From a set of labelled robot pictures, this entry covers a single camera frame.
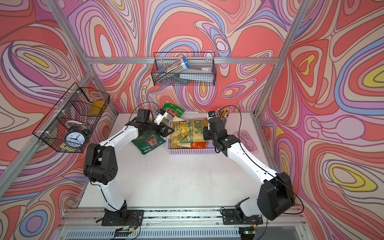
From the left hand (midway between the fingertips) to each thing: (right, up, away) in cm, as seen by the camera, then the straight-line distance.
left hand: (169, 127), depth 92 cm
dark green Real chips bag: (-16, -10, +7) cm, 20 cm away
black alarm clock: (-39, -4, -24) cm, 46 cm away
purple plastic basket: (+27, -16, +13) cm, 33 cm away
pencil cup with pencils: (+35, +10, +9) cm, 38 cm away
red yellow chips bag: (+18, -11, +2) cm, 21 cm away
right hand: (+23, -2, -8) cm, 25 cm away
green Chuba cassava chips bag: (-2, +13, +27) cm, 30 cm away
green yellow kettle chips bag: (+11, -2, +3) cm, 11 cm away
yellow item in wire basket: (-37, +11, -13) cm, 41 cm away
